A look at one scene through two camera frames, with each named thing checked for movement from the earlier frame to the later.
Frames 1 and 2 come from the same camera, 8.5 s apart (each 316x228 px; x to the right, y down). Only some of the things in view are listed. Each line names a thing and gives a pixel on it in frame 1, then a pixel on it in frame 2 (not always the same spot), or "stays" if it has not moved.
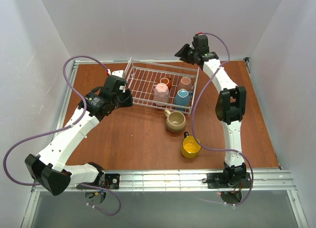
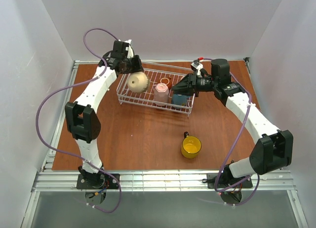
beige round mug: x=176 y=121 to x=138 y=82
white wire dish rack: x=168 y=87 stays
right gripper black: x=186 y=53 to x=192 y=82
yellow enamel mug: x=191 y=147 stays
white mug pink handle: x=161 y=94 stays
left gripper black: x=124 y=99 to x=136 y=65
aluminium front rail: x=195 y=180 stays
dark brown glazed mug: x=167 y=81 stays
